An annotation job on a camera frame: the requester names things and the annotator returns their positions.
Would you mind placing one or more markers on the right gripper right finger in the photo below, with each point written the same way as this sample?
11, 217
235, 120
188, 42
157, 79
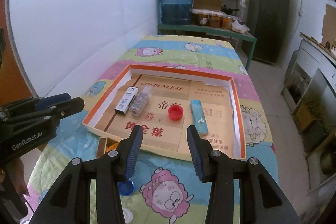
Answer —
261, 199

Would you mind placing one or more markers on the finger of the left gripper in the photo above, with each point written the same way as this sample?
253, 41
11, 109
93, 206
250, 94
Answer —
47, 102
52, 115

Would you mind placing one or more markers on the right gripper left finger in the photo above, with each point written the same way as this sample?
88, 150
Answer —
68, 200

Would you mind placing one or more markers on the blue bottle cap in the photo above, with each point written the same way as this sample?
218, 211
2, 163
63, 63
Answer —
126, 188

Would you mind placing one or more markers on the white Hello Kitty box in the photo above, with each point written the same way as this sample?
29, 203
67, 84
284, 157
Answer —
126, 100

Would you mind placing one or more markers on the light blue floral lighter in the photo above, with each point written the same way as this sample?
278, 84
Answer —
199, 117

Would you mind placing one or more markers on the clear floral lip gloss box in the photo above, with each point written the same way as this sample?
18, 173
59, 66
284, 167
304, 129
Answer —
140, 101

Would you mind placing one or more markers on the red bottle cap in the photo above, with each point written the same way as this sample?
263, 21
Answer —
175, 112

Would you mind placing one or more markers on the white QR code cap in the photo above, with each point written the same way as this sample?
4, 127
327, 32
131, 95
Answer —
128, 215

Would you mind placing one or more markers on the gold rectangular box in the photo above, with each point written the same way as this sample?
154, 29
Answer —
102, 143

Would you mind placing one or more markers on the light orange bottle cap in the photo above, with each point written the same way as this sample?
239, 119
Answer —
112, 147

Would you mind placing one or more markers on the orange wooden door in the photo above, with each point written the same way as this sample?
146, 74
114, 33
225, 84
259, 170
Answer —
14, 82

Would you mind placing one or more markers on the colourful cartoon bed quilt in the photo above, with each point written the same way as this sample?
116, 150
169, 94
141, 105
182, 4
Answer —
166, 190

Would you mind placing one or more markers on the orange rimmed cardboard tray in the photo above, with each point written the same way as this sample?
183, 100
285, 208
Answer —
162, 136

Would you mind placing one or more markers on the white kitchen counter cabinet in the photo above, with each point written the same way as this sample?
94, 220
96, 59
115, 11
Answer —
309, 91

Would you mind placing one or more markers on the green metal table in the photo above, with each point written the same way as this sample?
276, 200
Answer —
247, 37

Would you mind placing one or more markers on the blue water jug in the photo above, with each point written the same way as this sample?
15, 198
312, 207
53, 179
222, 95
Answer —
176, 12

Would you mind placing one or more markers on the dark green refrigerator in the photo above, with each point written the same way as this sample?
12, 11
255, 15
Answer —
267, 21

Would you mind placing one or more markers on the brown cardboard box on shelf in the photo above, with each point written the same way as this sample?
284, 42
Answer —
213, 5

